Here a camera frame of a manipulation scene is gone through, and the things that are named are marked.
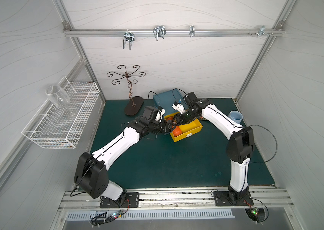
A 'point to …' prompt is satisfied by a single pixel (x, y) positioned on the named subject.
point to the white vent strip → (153, 214)
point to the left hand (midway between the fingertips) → (172, 128)
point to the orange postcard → (177, 132)
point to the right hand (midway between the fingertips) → (174, 123)
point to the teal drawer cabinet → (165, 99)
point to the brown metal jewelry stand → (135, 103)
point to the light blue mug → (236, 116)
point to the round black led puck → (257, 214)
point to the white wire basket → (61, 124)
